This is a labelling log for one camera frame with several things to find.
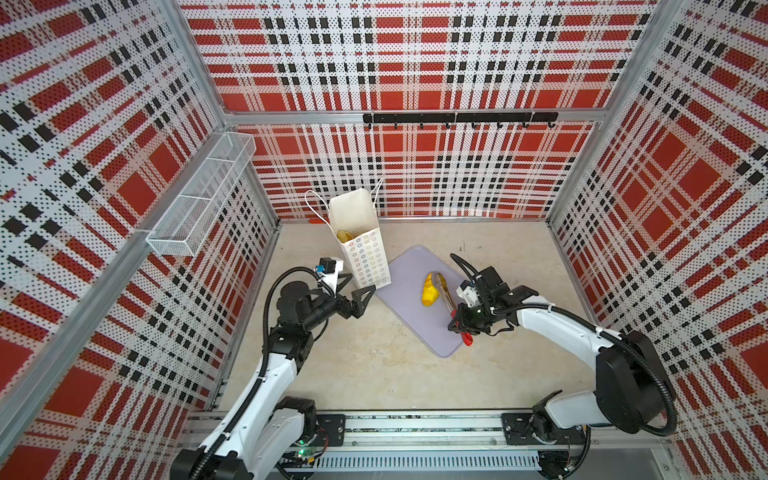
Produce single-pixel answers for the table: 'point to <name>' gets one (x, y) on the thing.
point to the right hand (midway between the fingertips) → (452, 329)
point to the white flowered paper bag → (353, 220)
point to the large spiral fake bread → (344, 236)
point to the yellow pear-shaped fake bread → (429, 293)
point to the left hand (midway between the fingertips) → (362, 286)
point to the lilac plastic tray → (403, 297)
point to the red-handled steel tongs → (442, 284)
